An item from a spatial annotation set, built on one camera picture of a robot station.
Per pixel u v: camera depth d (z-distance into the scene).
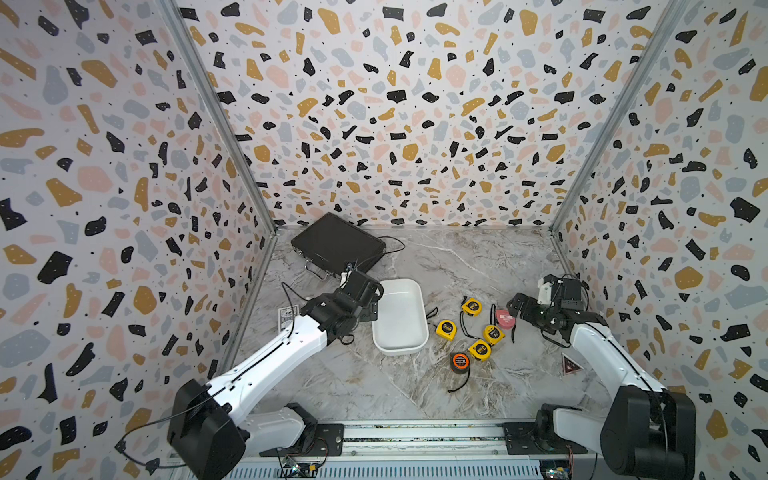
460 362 0.84
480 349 0.88
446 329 0.92
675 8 0.71
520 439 0.73
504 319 0.95
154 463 0.64
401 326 0.90
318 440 0.73
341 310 0.57
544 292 0.80
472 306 0.97
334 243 1.16
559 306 0.69
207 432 0.38
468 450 0.73
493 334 0.90
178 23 0.70
